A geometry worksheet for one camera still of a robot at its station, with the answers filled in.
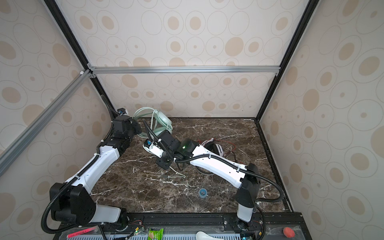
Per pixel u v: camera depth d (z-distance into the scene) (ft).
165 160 2.05
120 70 3.07
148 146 1.99
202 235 2.28
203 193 2.73
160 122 2.49
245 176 1.42
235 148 3.37
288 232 2.27
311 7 2.24
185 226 2.42
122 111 2.29
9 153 1.68
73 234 2.26
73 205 1.33
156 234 2.24
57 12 2.26
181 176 2.94
